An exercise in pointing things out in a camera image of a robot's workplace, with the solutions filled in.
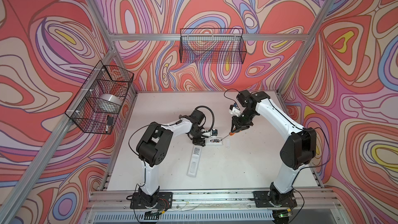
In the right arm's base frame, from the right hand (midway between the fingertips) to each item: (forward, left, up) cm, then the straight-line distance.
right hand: (236, 133), depth 81 cm
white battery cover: (+1, +3, -14) cm, 14 cm away
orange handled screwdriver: (0, +3, -1) cm, 3 cm away
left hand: (+5, +17, -14) cm, 22 cm away
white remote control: (-10, +23, -12) cm, 28 cm away
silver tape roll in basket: (+7, +61, +19) cm, 64 cm away
